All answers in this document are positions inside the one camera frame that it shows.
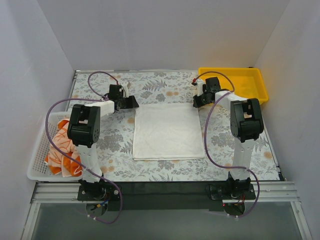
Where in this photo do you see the white towel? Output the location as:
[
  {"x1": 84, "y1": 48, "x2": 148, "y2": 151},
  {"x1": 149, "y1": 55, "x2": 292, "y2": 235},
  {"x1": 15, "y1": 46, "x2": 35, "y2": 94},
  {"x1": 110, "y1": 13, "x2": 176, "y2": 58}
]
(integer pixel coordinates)
[{"x1": 132, "y1": 103, "x2": 205, "y2": 161}]

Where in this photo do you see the orange patterned towel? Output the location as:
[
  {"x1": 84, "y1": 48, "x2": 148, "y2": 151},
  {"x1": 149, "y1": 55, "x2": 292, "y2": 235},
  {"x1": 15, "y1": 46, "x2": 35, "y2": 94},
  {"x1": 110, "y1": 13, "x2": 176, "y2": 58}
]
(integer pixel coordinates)
[{"x1": 44, "y1": 118, "x2": 83, "y2": 177}]

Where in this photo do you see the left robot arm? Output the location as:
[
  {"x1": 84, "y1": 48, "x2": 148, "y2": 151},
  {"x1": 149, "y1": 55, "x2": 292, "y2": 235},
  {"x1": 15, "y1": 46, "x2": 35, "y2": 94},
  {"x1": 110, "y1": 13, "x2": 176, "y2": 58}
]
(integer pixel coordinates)
[{"x1": 67, "y1": 84, "x2": 139, "y2": 184}]

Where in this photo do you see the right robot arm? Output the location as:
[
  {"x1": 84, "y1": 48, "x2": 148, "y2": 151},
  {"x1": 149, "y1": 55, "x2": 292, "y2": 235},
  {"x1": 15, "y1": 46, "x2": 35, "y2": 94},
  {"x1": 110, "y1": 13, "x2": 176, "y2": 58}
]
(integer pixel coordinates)
[{"x1": 192, "y1": 77, "x2": 264, "y2": 200}]

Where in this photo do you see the yellow plastic tray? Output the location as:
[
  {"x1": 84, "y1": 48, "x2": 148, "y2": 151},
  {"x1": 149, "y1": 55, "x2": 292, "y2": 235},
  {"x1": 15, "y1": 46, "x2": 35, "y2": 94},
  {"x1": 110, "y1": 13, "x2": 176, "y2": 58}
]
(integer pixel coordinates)
[{"x1": 198, "y1": 67, "x2": 269, "y2": 105}]

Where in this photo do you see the white plastic basket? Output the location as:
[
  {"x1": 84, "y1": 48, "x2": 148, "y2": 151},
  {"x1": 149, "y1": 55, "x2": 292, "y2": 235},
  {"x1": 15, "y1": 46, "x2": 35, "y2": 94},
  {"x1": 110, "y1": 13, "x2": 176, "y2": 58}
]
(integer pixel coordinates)
[{"x1": 27, "y1": 111, "x2": 81, "y2": 183}]

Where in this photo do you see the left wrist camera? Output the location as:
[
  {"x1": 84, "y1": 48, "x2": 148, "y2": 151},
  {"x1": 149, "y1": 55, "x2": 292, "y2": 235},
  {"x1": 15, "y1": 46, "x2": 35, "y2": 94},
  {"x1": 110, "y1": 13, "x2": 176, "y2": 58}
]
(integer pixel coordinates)
[{"x1": 121, "y1": 81, "x2": 131, "y2": 98}]

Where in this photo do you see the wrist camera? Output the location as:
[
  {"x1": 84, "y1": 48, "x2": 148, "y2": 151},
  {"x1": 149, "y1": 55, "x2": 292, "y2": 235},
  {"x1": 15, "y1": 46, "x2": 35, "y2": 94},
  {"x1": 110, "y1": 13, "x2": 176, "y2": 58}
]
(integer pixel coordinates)
[
  {"x1": 121, "y1": 81, "x2": 131, "y2": 98},
  {"x1": 191, "y1": 78, "x2": 206, "y2": 97}
]

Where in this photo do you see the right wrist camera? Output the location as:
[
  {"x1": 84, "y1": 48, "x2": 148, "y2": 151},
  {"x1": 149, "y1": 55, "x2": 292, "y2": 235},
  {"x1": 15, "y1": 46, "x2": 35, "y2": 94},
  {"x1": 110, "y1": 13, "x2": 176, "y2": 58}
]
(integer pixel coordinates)
[{"x1": 191, "y1": 78, "x2": 206, "y2": 97}]

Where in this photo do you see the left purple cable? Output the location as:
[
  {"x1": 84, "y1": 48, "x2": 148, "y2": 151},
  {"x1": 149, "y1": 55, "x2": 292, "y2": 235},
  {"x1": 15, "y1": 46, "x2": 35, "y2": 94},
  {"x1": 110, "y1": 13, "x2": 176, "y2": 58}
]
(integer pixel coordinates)
[{"x1": 45, "y1": 71, "x2": 123, "y2": 224}]

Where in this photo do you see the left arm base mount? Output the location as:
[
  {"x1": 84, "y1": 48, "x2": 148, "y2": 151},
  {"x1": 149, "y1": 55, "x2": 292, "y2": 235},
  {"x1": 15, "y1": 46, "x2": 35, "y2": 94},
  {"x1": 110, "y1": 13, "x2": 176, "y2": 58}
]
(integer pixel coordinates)
[{"x1": 77, "y1": 179, "x2": 120, "y2": 202}]

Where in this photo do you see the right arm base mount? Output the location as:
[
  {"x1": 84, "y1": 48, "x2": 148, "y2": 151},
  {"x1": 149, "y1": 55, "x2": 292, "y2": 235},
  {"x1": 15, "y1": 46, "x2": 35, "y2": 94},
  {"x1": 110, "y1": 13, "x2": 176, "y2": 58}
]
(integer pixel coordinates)
[{"x1": 204, "y1": 177, "x2": 256, "y2": 217}]

